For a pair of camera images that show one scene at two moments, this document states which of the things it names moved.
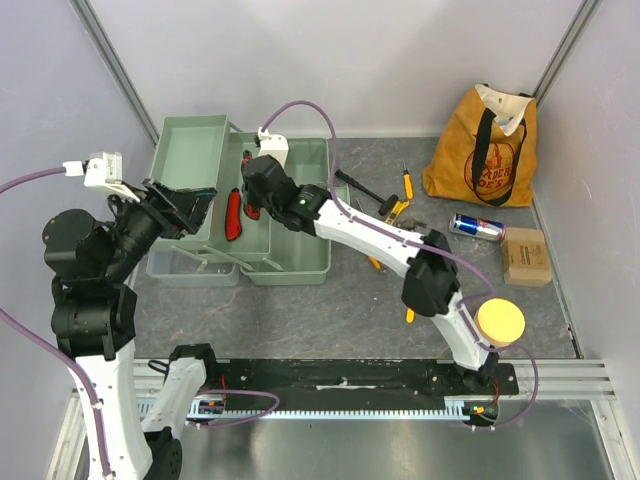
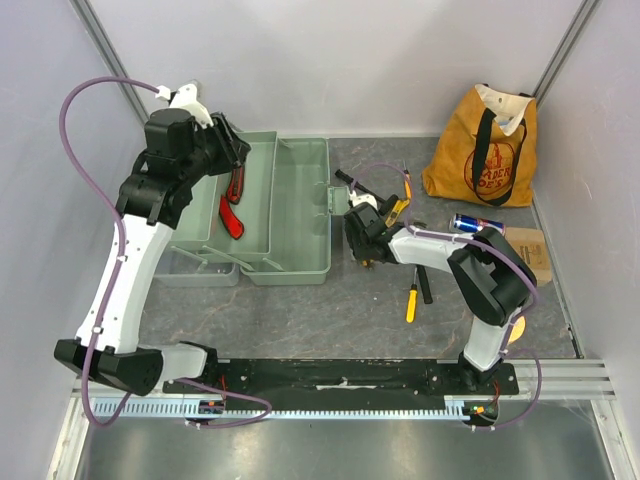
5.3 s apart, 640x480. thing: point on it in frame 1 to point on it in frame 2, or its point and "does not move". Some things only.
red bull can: x=478 y=227 does not move
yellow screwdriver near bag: x=408 y=182 does not move
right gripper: x=255 y=187 to x=358 y=239
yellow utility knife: x=400 y=206 does not move
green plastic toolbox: x=230 y=247 does not move
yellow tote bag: x=486 y=149 does not move
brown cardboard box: x=525 y=257 does not move
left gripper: x=176 y=210 to x=234 y=150
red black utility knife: x=251 y=211 to x=234 y=189
